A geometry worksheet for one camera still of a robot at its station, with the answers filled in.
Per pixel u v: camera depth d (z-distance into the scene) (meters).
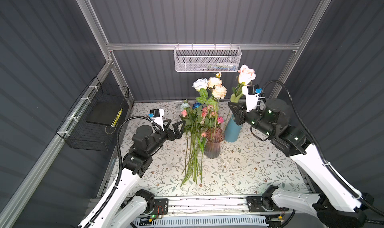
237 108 0.54
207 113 1.03
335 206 0.40
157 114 0.59
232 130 0.87
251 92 0.48
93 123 0.72
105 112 0.75
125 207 0.56
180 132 0.60
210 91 0.71
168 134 0.60
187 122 0.99
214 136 0.81
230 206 0.75
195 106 1.01
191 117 0.99
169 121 0.71
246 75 0.49
